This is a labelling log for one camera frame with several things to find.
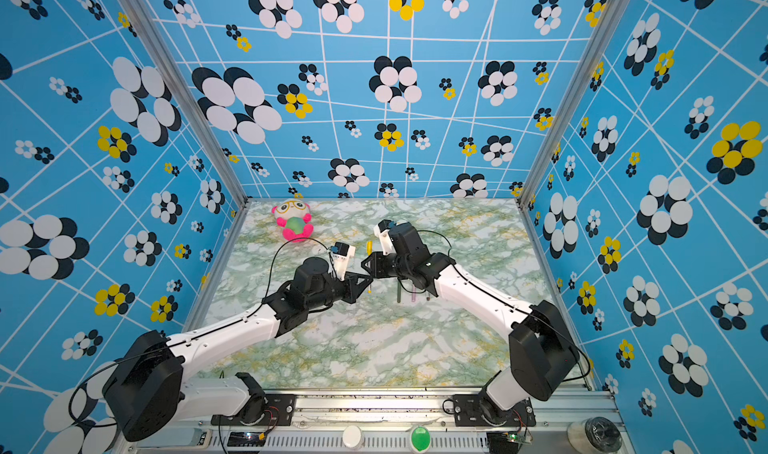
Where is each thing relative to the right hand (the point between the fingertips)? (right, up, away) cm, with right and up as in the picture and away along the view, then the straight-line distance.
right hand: (365, 264), depth 80 cm
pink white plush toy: (-28, +14, +26) cm, 41 cm away
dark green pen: (+10, -11, +14) cm, 20 cm away
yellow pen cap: (+1, +5, -2) cm, 5 cm away
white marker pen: (+15, -4, -20) cm, 25 cm away
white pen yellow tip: (+1, -7, -2) cm, 7 cm away
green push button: (+13, -34, -18) cm, 41 cm away
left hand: (+3, -4, -1) cm, 5 cm away
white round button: (-1, -36, -16) cm, 39 cm away
